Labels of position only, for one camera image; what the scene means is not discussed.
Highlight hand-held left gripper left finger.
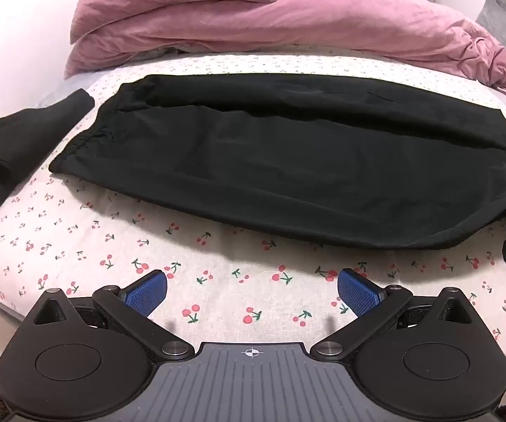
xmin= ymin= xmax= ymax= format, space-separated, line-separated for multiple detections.
xmin=33 ymin=269 xmax=194 ymax=359

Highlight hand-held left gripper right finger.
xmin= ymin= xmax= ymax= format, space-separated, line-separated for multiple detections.
xmin=310 ymin=267 xmax=478 ymax=359

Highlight black pants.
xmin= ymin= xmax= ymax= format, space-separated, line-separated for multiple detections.
xmin=49 ymin=73 xmax=506 ymax=250

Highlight cherry print bed sheet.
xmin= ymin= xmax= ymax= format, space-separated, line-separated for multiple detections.
xmin=0 ymin=50 xmax=506 ymax=354

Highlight folded black garment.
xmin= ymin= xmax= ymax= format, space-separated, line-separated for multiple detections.
xmin=0 ymin=89 xmax=96 ymax=226

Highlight pink duvet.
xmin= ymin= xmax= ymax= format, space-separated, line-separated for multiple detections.
xmin=65 ymin=0 xmax=506 ymax=110

